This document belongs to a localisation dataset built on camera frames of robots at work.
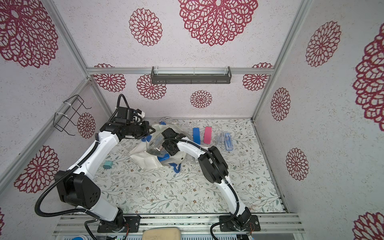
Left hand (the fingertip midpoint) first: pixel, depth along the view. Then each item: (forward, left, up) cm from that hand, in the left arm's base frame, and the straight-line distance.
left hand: (155, 130), depth 81 cm
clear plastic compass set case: (+13, -40, -26) cm, 50 cm away
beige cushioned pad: (-45, -6, -20) cm, 50 cm away
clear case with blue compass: (+10, -46, -24) cm, 53 cm away
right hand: (+3, -1, -19) cm, 19 cm away
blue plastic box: (+15, -23, -25) cm, 37 cm away
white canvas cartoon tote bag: (-14, 0, -2) cm, 14 cm away
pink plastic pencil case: (+16, -31, -25) cm, 43 cm away
